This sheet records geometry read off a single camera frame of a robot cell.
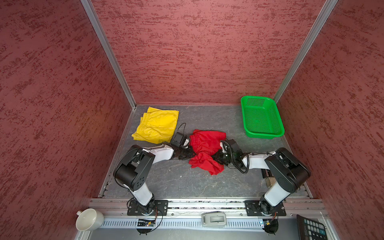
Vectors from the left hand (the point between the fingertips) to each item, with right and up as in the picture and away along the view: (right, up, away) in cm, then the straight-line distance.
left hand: (195, 157), depth 91 cm
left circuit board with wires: (-25, -28, -19) cm, 42 cm away
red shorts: (+7, +8, +3) cm, 11 cm away
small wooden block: (+45, -13, -5) cm, 47 cm away
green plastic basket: (+52, +25, +22) cm, 61 cm away
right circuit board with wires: (+38, -29, -19) cm, 52 cm away
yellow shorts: (-28, +19, +15) cm, 37 cm away
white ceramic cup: (-48, -22, -25) cm, 59 cm away
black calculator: (+54, -28, -24) cm, 65 cm away
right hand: (+9, -2, -1) cm, 9 cm away
